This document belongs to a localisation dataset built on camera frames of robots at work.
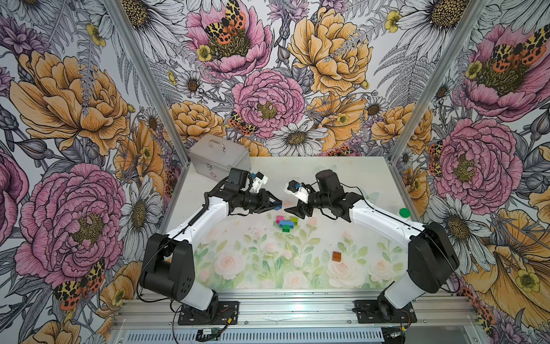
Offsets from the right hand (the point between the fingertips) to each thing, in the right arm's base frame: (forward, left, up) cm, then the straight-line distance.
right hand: (290, 203), depth 83 cm
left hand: (-3, +5, +1) cm, 6 cm away
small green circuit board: (-38, +28, -17) cm, 50 cm away
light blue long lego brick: (0, +1, -15) cm, 15 cm away
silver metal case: (+29, +34, -1) cm, 44 cm away
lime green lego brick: (+2, -2, -15) cm, 16 cm away
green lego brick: (-2, +1, -16) cm, 16 cm away
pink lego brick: (+3, +4, -15) cm, 16 cm away
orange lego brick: (-15, -18, -16) cm, 28 cm away
